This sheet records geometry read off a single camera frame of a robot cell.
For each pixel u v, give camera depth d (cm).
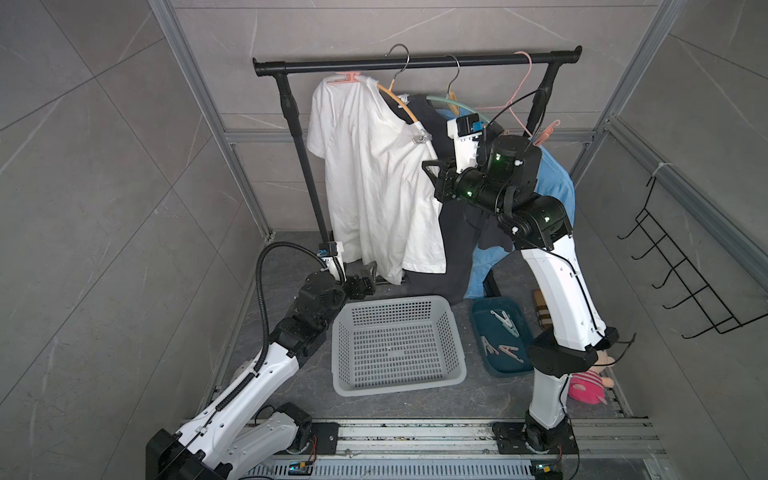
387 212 74
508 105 44
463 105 63
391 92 57
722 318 58
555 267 43
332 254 60
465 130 47
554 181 69
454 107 73
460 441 75
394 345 89
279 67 55
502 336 90
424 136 55
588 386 76
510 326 93
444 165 52
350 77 59
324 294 52
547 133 63
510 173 42
